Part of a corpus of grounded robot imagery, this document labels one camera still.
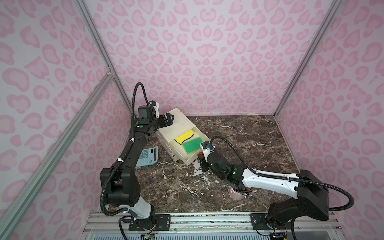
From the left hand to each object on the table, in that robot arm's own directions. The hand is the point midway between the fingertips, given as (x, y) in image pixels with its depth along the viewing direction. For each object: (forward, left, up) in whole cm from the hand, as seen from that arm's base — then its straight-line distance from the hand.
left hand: (168, 116), depth 86 cm
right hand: (-20, -18, -9) cm, 28 cm away
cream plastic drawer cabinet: (-2, -7, -4) cm, 9 cm away
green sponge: (-14, -14, -9) cm, 22 cm away
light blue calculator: (-13, +15, -23) cm, 30 cm away
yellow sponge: (-11, -7, -7) cm, 15 cm away
